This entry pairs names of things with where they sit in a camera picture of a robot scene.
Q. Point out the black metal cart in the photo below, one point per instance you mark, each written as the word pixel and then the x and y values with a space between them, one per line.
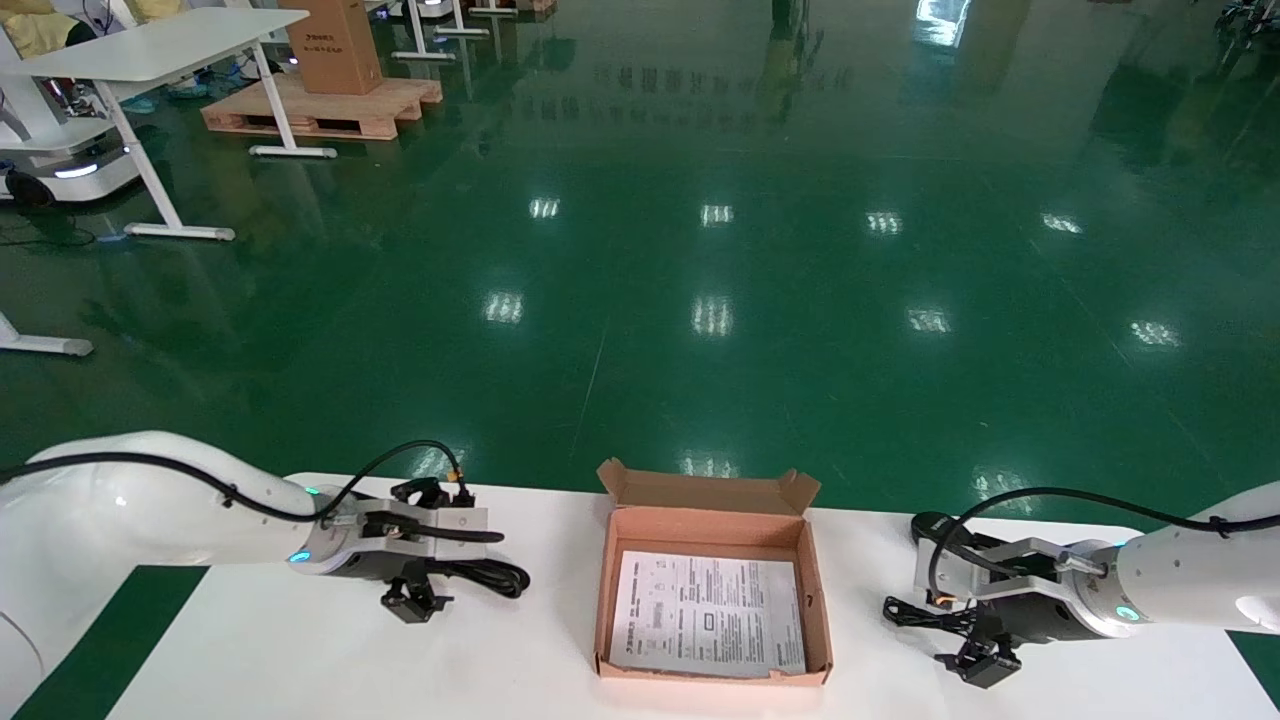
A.
pixel 1250 15

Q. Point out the white desk frame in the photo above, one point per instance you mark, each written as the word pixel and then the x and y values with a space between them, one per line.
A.
pixel 430 55

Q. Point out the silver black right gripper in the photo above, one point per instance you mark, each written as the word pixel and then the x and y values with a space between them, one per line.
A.
pixel 1050 600

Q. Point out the open brown cardboard storage box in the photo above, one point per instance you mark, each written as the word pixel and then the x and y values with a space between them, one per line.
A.
pixel 700 525

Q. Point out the tall brown cardboard carton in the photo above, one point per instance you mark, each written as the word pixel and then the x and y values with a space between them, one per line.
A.
pixel 335 50

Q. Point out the white desk leg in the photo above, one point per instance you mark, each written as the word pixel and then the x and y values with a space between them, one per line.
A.
pixel 50 345

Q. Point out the wooden pallet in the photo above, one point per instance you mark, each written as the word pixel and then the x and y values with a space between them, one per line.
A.
pixel 350 105

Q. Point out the white printed manual sheet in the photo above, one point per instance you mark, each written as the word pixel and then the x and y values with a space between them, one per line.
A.
pixel 700 610

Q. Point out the yellow padded object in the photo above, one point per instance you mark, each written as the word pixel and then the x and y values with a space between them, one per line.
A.
pixel 35 30

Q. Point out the white desk with metal legs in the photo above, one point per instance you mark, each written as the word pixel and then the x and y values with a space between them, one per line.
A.
pixel 150 45

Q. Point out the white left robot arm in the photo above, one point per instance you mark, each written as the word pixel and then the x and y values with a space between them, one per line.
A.
pixel 120 510

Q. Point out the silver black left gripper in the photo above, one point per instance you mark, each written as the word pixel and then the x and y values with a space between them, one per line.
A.
pixel 440 525

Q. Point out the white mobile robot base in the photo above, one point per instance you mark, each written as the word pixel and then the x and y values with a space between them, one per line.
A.
pixel 60 160

